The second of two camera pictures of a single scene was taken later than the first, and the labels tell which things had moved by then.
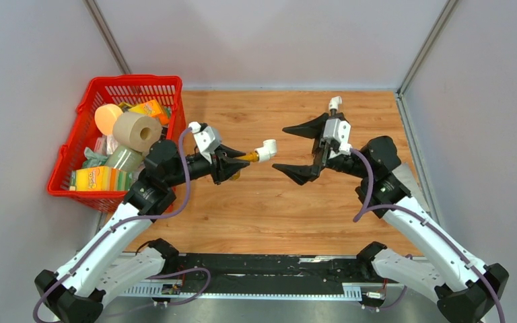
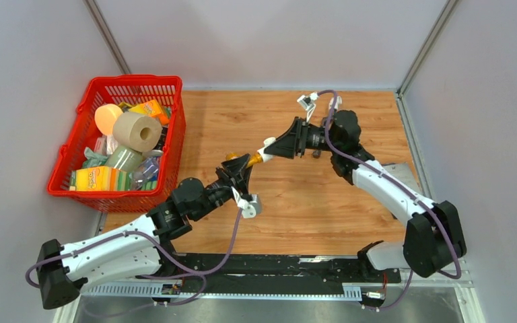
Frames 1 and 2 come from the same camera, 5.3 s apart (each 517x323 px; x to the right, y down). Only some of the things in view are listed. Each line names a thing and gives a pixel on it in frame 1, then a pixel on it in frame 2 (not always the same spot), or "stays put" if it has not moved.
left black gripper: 223,168 -> 237,167
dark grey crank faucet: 333,105 stays put
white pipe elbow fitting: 268,149 stays put
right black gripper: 313,130 -> 293,142
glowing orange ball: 105,117 stays put
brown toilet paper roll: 136,131 stays put
